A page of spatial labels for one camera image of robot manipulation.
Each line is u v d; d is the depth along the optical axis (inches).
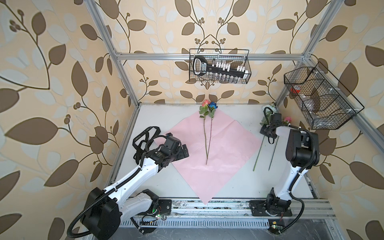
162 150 24.8
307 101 27.8
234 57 35.9
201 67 34.1
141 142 38.0
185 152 29.3
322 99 30.1
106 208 15.5
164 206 29.4
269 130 31.2
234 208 29.8
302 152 21.3
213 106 44.6
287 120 42.6
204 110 45.4
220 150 37.1
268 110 36.2
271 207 26.7
